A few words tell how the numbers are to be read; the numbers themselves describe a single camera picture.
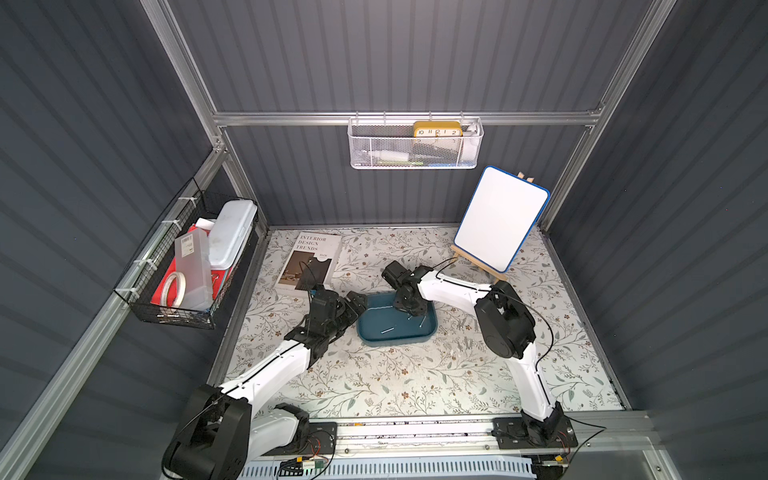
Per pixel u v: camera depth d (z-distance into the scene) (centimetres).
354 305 78
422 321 93
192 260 68
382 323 95
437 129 87
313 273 103
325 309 65
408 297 73
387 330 91
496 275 96
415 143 90
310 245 111
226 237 73
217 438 40
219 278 70
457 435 75
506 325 58
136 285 60
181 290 62
